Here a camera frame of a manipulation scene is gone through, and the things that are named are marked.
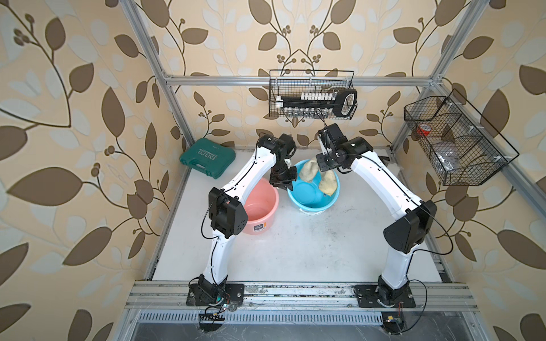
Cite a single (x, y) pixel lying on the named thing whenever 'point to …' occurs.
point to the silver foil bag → (449, 160)
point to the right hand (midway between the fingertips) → (326, 161)
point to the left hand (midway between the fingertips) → (290, 185)
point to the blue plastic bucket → (308, 196)
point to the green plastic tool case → (208, 155)
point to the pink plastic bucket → (261, 207)
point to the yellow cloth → (308, 172)
